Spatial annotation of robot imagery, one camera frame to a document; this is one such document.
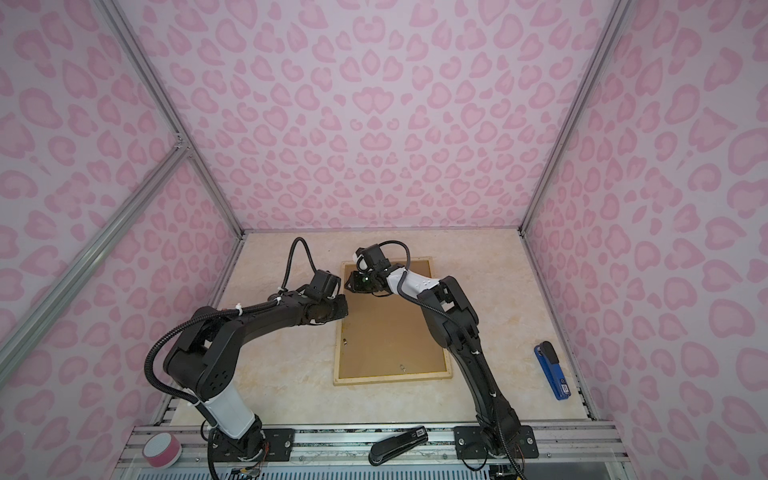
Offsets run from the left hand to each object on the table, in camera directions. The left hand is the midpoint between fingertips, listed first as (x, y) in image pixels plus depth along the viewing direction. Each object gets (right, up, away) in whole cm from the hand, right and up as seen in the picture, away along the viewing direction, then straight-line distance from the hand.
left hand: (348, 304), depth 95 cm
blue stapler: (+58, -16, -12) cm, 62 cm away
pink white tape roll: (-38, -29, -27) cm, 55 cm away
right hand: (-1, +6, +5) cm, 8 cm away
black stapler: (+14, -28, -26) cm, 41 cm away
